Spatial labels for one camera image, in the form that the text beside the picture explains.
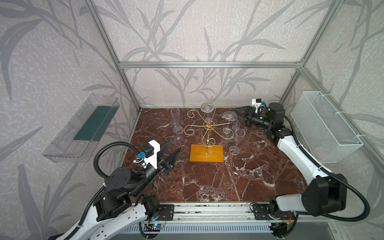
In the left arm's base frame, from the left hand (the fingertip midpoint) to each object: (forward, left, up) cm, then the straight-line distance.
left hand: (178, 142), depth 53 cm
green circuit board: (-23, +15, -42) cm, 50 cm away
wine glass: (+20, -22, -8) cm, 30 cm away
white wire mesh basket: (+6, -62, -6) cm, 62 cm away
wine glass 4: (+34, +8, -22) cm, 41 cm away
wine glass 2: (+17, -29, -21) cm, 40 cm away
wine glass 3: (+29, -30, -29) cm, 50 cm away
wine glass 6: (+24, -11, -8) cm, 28 cm away
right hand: (+24, -25, -7) cm, 35 cm away
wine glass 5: (+27, +7, -41) cm, 49 cm away
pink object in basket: (+7, -67, -19) cm, 70 cm away
